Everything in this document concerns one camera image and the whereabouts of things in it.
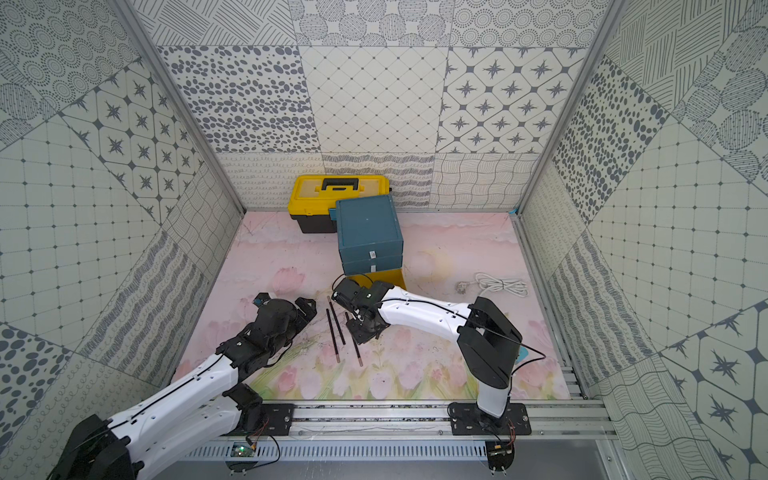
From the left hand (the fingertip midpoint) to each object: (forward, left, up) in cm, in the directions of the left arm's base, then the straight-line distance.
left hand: (308, 305), depth 84 cm
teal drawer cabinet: (+18, -17, +11) cm, 27 cm away
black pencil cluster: (-1, -7, -10) cm, 12 cm away
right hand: (-6, -18, -4) cm, 19 cm away
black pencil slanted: (-10, -14, -11) cm, 20 cm away
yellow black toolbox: (+38, +5, +8) cm, 39 cm away
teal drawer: (+13, -18, +2) cm, 22 cm away
